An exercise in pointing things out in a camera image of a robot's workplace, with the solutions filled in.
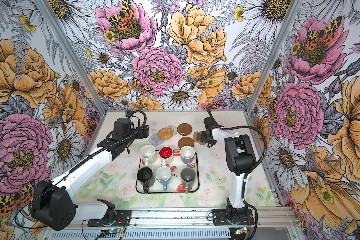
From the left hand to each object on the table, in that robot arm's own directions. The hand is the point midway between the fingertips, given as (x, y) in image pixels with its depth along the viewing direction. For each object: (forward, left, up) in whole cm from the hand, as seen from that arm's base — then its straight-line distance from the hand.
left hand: (141, 130), depth 84 cm
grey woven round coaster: (+7, -4, -20) cm, 22 cm away
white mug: (-4, -1, -20) cm, 20 cm away
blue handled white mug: (-19, -12, -17) cm, 28 cm away
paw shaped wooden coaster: (+9, -32, -19) cm, 39 cm away
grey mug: (-19, -26, -19) cm, 37 cm away
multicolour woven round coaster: (+17, -16, -20) cm, 31 cm away
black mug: (-19, -1, -17) cm, 26 cm away
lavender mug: (-4, -26, -19) cm, 33 cm away
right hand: (+4, -38, -19) cm, 43 cm away
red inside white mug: (-5, -12, -18) cm, 22 cm away
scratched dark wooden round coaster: (+17, -24, -20) cm, 36 cm away
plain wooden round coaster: (+6, -25, -20) cm, 32 cm away
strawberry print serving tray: (-22, -18, -20) cm, 35 cm away
